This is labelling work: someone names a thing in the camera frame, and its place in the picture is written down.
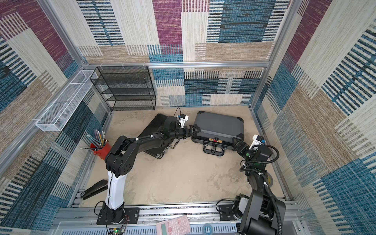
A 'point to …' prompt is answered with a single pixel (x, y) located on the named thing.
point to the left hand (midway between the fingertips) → (198, 132)
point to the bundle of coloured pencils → (100, 140)
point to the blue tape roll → (207, 229)
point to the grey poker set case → (217, 131)
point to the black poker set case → (156, 122)
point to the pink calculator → (179, 225)
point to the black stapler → (97, 187)
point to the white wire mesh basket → (55, 117)
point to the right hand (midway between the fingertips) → (237, 143)
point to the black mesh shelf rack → (126, 88)
